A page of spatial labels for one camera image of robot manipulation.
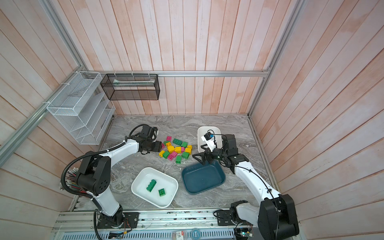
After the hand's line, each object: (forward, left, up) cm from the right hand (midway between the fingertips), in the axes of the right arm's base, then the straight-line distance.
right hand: (198, 150), depth 80 cm
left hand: (+8, +26, -11) cm, 30 cm away
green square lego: (-18, +20, -14) cm, 30 cm away
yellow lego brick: (+10, +18, -15) cm, 25 cm away
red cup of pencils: (-16, +65, -2) cm, 67 cm away
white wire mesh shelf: (+17, +62, +20) cm, 68 cm away
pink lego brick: (+18, +20, -15) cm, 31 cm away
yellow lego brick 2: (+10, +13, -15) cm, 22 cm away
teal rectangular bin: (-8, -1, -18) cm, 20 cm away
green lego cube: (+6, +21, -15) cm, 27 cm away
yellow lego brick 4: (+6, +24, -14) cm, 28 cm away
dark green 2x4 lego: (+17, +15, -16) cm, 27 cm away
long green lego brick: (-15, +26, -14) cm, 33 cm away
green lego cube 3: (+6, +8, -15) cm, 18 cm away
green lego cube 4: (+14, +9, -16) cm, 23 cm away
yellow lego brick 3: (+10, +6, -16) cm, 20 cm away
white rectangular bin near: (-15, +25, -16) cm, 33 cm away
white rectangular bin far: (+25, -4, -13) cm, 29 cm away
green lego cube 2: (+3, +12, -16) cm, 21 cm away
